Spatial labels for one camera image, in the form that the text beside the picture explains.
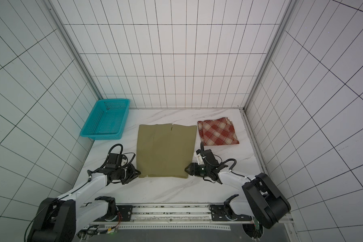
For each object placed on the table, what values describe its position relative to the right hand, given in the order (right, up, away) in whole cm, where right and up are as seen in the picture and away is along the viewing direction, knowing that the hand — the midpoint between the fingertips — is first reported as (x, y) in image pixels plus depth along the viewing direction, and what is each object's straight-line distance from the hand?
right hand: (188, 167), depth 87 cm
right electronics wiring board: (+30, -24, -19) cm, 43 cm away
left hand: (-29, -4, -2) cm, 29 cm away
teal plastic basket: (-62, +28, +26) cm, 73 cm away
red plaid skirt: (+21, +20, +15) cm, 33 cm away
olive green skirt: (-15, +8, +10) cm, 19 cm away
